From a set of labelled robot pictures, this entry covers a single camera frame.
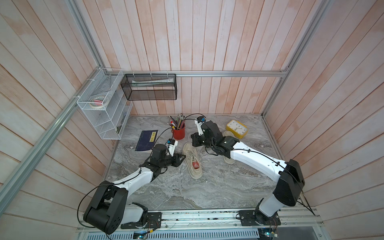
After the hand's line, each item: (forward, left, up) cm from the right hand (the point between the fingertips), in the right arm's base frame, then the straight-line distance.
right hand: (190, 135), depth 80 cm
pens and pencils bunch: (+17, +8, -9) cm, 20 cm away
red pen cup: (+13, +8, -16) cm, 22 cm away
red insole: (-9, -3, -18) cm, 20 cm away
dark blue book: (+11, +31, -21) cm, 39 cm away
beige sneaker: (-5, -1, -11) cm, 12 cm away
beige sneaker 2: (-20, -15, +11) cm, 28 cm away
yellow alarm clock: (+21, -36, -20) cm, 46 cm away
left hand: (-7, +4, -13) cm, 15 cm away
